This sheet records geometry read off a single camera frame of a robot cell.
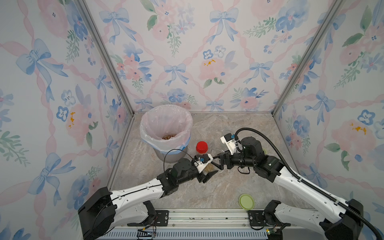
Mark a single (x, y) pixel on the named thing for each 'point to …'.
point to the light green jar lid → (265, 151)
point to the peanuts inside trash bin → (167, 137)
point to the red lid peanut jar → (202, 147)
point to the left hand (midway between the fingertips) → (213, 163)
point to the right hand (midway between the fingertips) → (214, 157)
